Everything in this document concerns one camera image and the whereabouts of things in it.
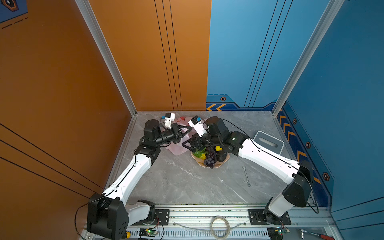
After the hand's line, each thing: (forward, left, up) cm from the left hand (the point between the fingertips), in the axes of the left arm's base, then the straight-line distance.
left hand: (192, 128), depth 70 cm
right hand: (-3, +2, -5) cm, 7 cm away
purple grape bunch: (-5, -10, -20) cm, 23 cm away
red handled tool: (-39, -63, -31) cm, 81 cm away
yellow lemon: (-1, -6, -26) cm, 27 cm away
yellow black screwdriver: (-39, +28, -30) cm, 57 cm away
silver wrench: (-15, -32, -32) cm, 48 cm away
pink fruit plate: (-4, -5, -27) cm, 28 cm away
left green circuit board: (-38, +21, -33) cm, 55 cm away
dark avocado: (-3, -16, -23) cm, 28 cm away
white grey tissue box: (+10, -49, -27) cm, 57 cm away
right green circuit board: (-37, -43, -31) cm, 64 cm away
